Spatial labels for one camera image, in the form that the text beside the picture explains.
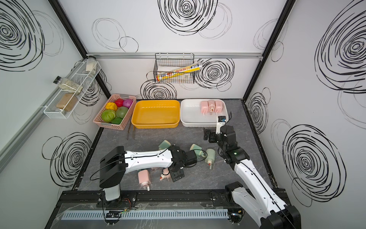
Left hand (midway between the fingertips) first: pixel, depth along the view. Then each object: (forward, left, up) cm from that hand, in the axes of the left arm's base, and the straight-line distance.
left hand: (174, 170), depth 80 cm
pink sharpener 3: (+47, -31, +3) cm, 56 cm away
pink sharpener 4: (-5, +16, +3) cm, 17 cm away
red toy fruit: (+51, +48, +1) cm, 70 cm away
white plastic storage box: (+38, -9, +2) cm, 39 cm away
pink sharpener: (+45, -19, +4) cm, 50 cm away
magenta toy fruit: (+49, +40, +3) cm, 63 cm away
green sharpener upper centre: (+14, +7, +2) cm, 16 cm away
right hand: (+18, -21, +17) cm, 32 cm away
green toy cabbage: (+36, +50, +3) cm, 62 cm away
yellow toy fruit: (+45, +51, +2) cm, 69 cm away
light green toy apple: (+39, +42, +3) cm, 57 cm away
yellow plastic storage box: (+42, +17, -2) cm, 46 cm away
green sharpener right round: (+9, -21, 0) cm, 23 cm away
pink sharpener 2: (+48, -25, +3) cm, 54 cm away
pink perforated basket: (+29, +41, +2) cm, 51 cm away
